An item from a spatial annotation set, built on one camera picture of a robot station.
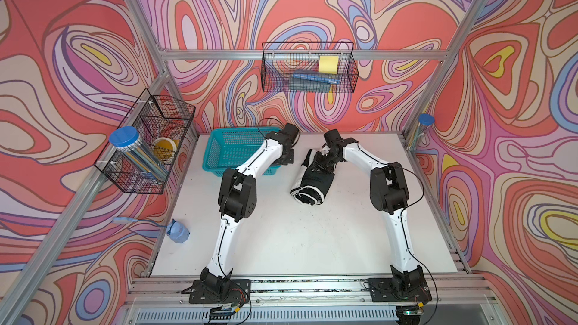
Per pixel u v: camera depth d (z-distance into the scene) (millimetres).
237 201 586
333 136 864
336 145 809
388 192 618
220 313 719
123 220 680
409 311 708
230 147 1136
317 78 885
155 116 818
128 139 566
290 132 787
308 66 959
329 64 885
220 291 641
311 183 908
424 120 1038
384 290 731
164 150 706
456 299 721
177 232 798
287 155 844
